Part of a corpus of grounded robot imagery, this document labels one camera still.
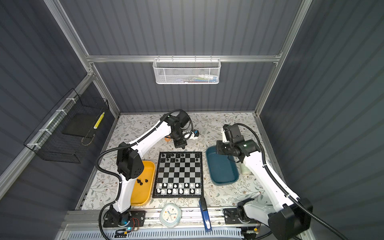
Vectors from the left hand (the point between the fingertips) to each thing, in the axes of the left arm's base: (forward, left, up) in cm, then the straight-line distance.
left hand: (182, 144), depth 89 cm
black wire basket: (-2, +57, +16) cm, 60 cm away
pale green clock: (-36, +7, -9) cm, 37 cm away
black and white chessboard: (-15, +3, -10) cm, 18 cm away
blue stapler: (-36, -10, -8) cm, 39 cm away
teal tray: (-14, -24, -11) cm, 30 cm away
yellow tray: (-20, +24, -13) cm, 34 cm away
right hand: (-9, -20, +8) cm, 23 cm away
